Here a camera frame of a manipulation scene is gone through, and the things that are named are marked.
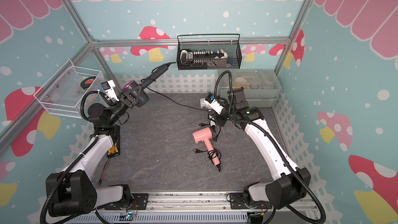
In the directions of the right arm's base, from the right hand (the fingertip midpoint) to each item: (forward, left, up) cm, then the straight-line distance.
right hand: (212, 112), depth 76 cm
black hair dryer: (+3, +32, +9) cm, 33 cm away
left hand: (+5, +33, +11) cm, 35 cm away
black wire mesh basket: (+40, -14, +9) cm, 43 cm away
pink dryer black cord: (-13, -1, -22) cm, 26 cm away
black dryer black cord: (+3, +18, +5) cm, 19 cm away
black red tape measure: (+14, +64, +9) cm, 66 cm away
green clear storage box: (+29, -34, -11) cm, 46 cm away
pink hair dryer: (0, +3, -21) cm, 21 cm away
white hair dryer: (-5, +1, +5) cm, 7 cm away
